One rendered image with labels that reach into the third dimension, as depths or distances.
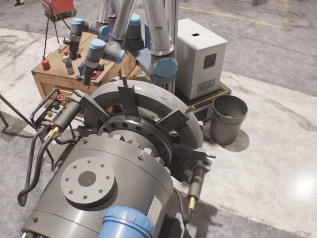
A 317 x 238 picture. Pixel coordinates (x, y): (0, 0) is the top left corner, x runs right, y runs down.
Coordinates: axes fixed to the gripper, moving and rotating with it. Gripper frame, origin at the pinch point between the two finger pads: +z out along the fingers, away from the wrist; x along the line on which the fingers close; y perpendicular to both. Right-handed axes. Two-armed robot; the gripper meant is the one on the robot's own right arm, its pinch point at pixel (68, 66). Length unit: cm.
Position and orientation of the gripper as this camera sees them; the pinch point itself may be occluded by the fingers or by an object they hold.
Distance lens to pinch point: 197.8
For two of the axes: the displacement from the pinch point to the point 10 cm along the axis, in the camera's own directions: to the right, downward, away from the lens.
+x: -6.3, -4.5, 6.3
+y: 7.3, -1.0, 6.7
